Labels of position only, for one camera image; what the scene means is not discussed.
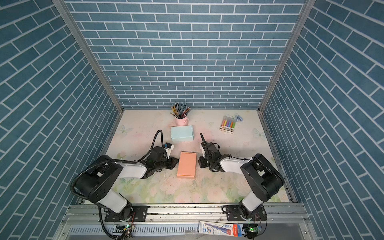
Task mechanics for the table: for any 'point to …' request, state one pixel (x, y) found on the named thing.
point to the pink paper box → (186, 165)
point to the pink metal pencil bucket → (182, 122)
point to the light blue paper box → (182, 133)
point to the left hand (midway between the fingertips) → (178, 161)
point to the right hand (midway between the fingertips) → (198, 159)
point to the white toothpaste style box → (229, 229)
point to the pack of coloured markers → (227, 124)
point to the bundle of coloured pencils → (178, 110)
